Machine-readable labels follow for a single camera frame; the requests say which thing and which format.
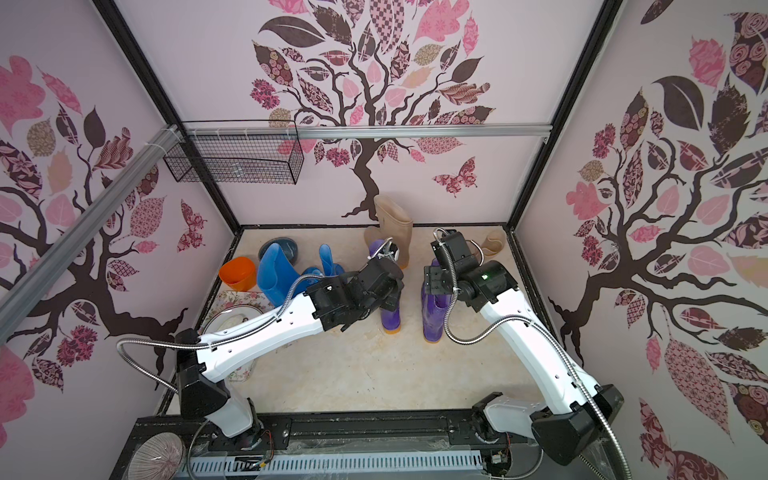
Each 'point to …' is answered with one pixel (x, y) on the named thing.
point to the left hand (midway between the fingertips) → (391, 286)
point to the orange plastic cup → (238, 272)
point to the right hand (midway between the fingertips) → (444, 273)
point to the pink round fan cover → (157, 457)
